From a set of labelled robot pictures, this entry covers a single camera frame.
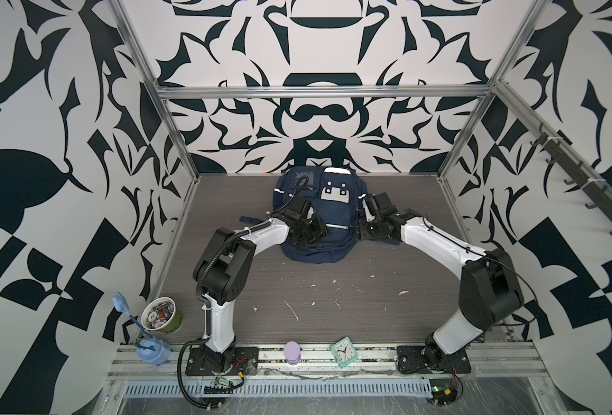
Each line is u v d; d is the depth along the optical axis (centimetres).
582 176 60
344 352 74
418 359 74
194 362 74
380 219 70
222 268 50
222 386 73
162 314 74
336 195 102
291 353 69
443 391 71
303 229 81
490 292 45
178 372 70
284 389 78
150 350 69
